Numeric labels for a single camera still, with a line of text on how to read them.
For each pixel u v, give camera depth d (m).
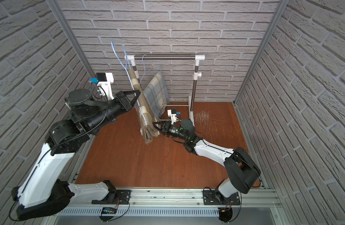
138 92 0.49
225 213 0.71
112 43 0.85
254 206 0.74
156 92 0.95
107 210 0.72
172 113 0.71
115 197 0.68
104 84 0.43
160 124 0.69
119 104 0.42
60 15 0.73
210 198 0.73
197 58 0.72
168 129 0.67
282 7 0.69
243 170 0.44
